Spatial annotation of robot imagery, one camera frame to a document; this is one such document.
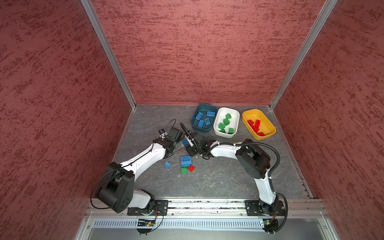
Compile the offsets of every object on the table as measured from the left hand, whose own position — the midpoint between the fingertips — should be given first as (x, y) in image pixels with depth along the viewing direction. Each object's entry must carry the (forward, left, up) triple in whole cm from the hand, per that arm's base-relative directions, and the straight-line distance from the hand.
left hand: (173, 149), depth 88 cm
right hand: (+3, -9, -7) cm, 12 cm away
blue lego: (+27, -22, -6) cm, 35 cm away
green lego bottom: (-10, -7, -5) cm, 14 cm away
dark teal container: (+31, -19, -6) cm, 37 cm away
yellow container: (+23, -65, -5) cm, 69 cm away
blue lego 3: (+31, -16, -5) cm, 35 cm away
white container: (+25, -36, -5) cm, 44 cm away
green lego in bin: (+32, -38, -6) cm, 50 cm away
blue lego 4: (+34, -25, -5) cm, 42 cm away
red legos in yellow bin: (+21, -57, -5) cm, 61 cm away
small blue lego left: (-8, +3, -4) cm, 10 cm away
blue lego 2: (+24, -17, -5) cm, 29 cm away
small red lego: (-9, -11, -5) cm, 16 cm away
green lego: (+18, -38, -5) cm, 43 cm away
